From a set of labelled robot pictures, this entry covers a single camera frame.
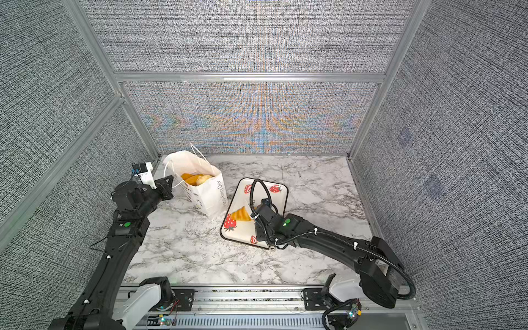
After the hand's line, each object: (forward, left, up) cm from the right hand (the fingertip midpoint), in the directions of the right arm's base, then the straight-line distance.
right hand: (260, 225), depth 80 cm
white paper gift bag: (+9, +20, +6) cm, 23 cm away
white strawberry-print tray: (+11, +4, +6) cm, 13 cm away
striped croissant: (+22, +31, 0) cm, 38 cm away
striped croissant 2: (+9, +8, -8) cm, 14 cm away
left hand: (+13, +31, +17) cm, 37 cm away
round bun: (+17, +24, +8) cm, 31 cm away
